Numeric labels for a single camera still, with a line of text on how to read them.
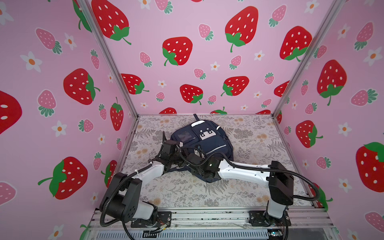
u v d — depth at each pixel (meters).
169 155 0.70
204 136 0.98
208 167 0.57
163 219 0.74
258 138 1.07
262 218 0.73
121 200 0.43
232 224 0.73
